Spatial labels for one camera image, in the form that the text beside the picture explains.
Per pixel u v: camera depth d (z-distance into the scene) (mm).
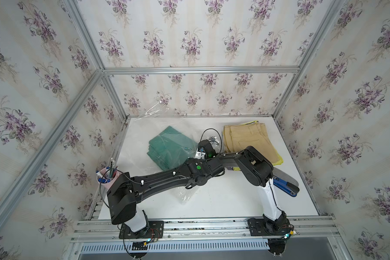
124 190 471
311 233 732
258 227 732
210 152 805
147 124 1135
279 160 844
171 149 974
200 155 686
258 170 558
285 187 840
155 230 720
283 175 882
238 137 902
